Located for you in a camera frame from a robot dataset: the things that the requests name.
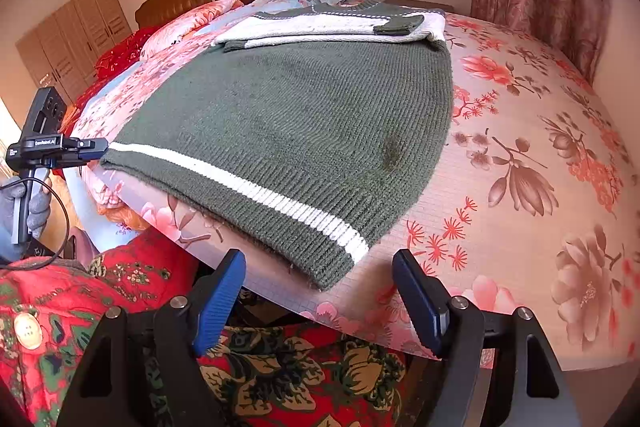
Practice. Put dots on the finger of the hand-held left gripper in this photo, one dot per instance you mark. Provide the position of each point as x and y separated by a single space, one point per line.
90 150

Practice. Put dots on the light blue floral pillow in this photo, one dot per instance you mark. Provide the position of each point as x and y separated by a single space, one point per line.
285 1

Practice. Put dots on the wooden wardrobe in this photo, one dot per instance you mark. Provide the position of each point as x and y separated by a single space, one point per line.
75 42

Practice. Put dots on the green knit sweater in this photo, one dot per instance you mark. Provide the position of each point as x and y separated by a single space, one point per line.
300 132

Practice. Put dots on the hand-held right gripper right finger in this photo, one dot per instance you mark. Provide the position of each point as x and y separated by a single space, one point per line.
422 302

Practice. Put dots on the person's left hand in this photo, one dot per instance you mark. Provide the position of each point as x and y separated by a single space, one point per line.
41 212

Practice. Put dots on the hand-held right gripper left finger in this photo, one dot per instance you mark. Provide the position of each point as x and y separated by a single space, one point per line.
220 302

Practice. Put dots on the red blanket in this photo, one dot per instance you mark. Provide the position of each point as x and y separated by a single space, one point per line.
120 52

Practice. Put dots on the pink floral pillow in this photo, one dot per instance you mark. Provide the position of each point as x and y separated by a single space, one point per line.
200 14

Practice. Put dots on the wooden nightstand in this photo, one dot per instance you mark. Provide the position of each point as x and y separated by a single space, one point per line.
400 1

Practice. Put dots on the pink floral bed mat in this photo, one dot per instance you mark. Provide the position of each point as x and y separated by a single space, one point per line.
525 207

